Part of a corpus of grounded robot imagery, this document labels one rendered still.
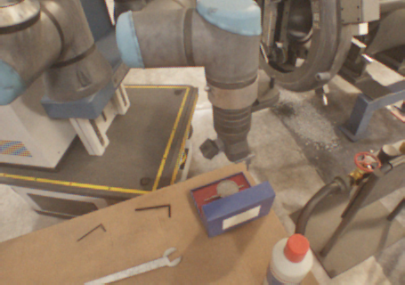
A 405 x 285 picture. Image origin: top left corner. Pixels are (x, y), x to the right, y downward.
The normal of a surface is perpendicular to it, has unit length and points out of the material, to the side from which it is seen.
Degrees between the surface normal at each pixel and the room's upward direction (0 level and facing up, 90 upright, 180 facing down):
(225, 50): 90
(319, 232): 0
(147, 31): 49
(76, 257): 0
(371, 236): 0
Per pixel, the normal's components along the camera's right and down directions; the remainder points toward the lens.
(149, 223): -0.09, -0.72
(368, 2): 0.29, 0.31
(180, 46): -0.13, 0.55
